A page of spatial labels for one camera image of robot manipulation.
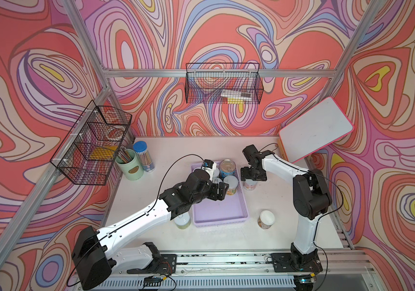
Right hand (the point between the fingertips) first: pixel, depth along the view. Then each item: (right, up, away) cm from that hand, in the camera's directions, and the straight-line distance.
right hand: (252, 181), depth 95 cm
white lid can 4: (+2, -14, -17) cm, 22 cm away
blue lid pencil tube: (-57, +12, 0) cm, 58 cm away
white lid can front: (-2, -1, -2) cm, 3 cm away
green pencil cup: (-65, +11, -3) cm, 66 cm away
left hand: (-17, +2, -21) cm, 28 cm away
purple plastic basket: (-11, -13, -6) cm, 18 cm away
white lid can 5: (-34, -15, -18) cm, 41 cm away
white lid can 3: (-19, +5, +1) cm, 20 cm away
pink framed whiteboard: (+43, +29, +15) cm, 54 cm away
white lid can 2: (-19, +1, -2) cm, 19 cm away
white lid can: (-11, +1, -5) cm, 12 cm away
